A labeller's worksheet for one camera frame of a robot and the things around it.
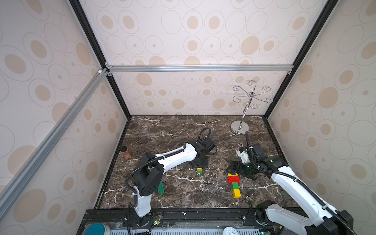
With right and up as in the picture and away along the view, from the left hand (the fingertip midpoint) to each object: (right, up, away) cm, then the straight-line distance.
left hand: (207, 168), depth 84 cm
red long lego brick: (+15, -7, +1) cm, 17 cm away
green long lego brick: (-26, -11, -3) cm, 29 cm away
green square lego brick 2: (+16, -10, -1) cm, 19 cm away
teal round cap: (-52, -23, -18) cm, 59 cm away
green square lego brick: (-4, -4, +5) cm, 8 cm away
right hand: (+15, 0, -6) cm, 16 cm away
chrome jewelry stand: (+28, +24, +26) cm, 45 cm away
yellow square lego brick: (+15, -13, -4) cm, 20 cm away
